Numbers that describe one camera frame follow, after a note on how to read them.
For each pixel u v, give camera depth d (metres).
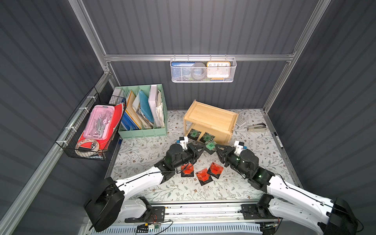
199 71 0.91
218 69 0.89
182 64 0.86
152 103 0.91
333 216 0.41
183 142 0.74
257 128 1.09
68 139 0.61
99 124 0.72
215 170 0.89
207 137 1.02
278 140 1.07
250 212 0.73
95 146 0.67
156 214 0.74
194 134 1.02
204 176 0.87
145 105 0.94
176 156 0.60
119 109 0.77
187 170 0.89
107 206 0.40
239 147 0.72
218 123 0.87
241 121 1.12
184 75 0.89
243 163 0.58
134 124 1.00
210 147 0.75
